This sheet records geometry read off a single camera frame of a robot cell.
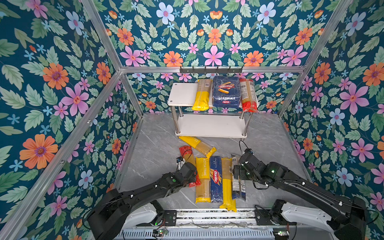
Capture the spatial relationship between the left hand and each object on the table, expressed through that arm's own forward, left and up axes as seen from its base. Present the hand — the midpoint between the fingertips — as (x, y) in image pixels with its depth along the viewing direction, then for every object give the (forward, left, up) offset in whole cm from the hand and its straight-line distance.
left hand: (196, 172), depth 84 cm
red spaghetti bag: (+13, +5, -2) cm, 14 cm away
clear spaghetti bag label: (-9, -23, -2) cm, 24 cm away
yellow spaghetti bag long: (-16, -16, -3) cm, 23 cm away
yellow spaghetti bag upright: (-5, -3, -3) cm, 6 cm away
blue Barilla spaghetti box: (-12, -10, -2) cm, 16 cm away
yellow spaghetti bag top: (+19, -3, -3) cm, 20 cm away
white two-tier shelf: (+52, -27, -8) cm, 59 cm away
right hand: (-4, -22, +7) cm, 23 cm away
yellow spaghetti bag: (+25, -5, +32) cm, 41 cm away
